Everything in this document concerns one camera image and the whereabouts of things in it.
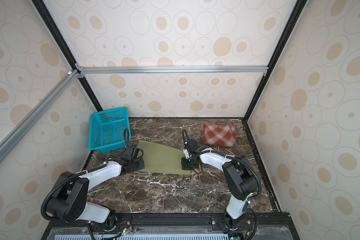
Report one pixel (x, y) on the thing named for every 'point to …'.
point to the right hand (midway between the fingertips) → (183, 166)
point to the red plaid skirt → (218, 134)
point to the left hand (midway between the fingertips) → (146, 161)
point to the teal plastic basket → (107, 129)
